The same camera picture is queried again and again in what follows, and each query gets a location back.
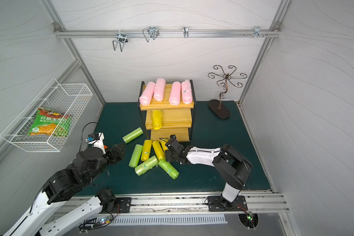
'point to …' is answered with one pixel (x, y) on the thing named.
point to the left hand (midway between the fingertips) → (119, 147)
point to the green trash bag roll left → (135, 156)
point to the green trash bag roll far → (132, 135)
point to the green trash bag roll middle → (146, 165)
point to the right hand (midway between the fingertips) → (169, 153)
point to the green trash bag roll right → (171, 170)
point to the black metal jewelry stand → (214, 105)
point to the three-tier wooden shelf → (177, 119)
